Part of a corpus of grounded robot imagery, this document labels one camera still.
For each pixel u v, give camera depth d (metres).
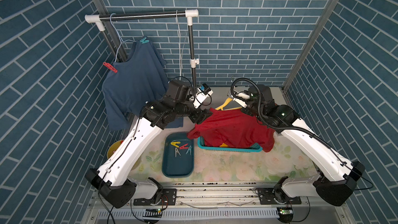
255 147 0.85
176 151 0.87
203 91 0.54
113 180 0.37
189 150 0.88
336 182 0.40
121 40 0.64
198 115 0.56
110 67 0.61
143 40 0.77
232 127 0.72
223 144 0.84
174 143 0.91
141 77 0.83
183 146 0.89
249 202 0.73
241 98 0.59
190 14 0.62
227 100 0.68
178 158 0.86
